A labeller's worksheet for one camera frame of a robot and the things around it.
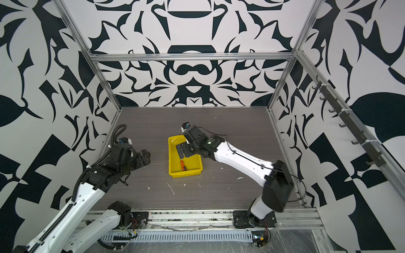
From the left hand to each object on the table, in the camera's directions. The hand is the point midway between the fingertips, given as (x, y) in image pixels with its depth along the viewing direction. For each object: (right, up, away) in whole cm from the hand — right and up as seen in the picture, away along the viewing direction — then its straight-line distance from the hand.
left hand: (141, 154), depth 77 cm
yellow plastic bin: (+25, -8, +13) cm, 29 cm away
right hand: (+21, +4, +2) cm, 22 cm away
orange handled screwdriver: (+19, -10, +12) cm, 25 cm away
